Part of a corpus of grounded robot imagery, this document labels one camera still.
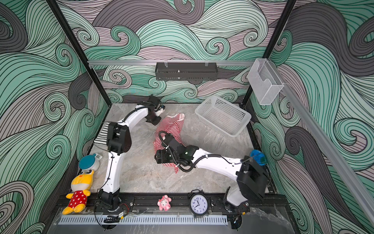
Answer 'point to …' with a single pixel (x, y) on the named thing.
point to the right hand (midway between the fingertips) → (159, 157)
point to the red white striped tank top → (170, 124)
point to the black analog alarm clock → (199, 203)
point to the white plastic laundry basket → (223, 115)
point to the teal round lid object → (90, 162)
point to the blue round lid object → (259, 156)
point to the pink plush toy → (164, 203)
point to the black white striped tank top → (102, 137)
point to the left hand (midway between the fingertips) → (156, 119)
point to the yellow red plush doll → (81, 185)
